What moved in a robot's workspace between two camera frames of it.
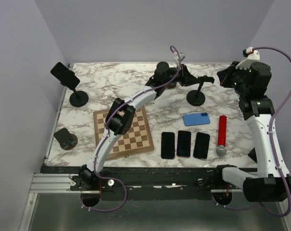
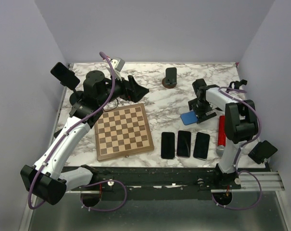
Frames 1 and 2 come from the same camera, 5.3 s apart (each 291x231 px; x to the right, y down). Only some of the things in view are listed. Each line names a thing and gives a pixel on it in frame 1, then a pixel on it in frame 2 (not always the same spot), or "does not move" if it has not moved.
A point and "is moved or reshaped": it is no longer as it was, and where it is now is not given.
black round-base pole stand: (79, 98) does not move
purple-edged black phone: (183, 143) does not move
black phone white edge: (168, 145) does not move
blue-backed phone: (192, 119) is moved or reshaped
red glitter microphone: (221, 149) does not move
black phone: (201, 146) does not move
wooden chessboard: (138, 139) does not move
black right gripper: (225, 75) → (201, 115)
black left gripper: (185, 78) → (132, 90)
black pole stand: (196, 97) is moved or reshaped
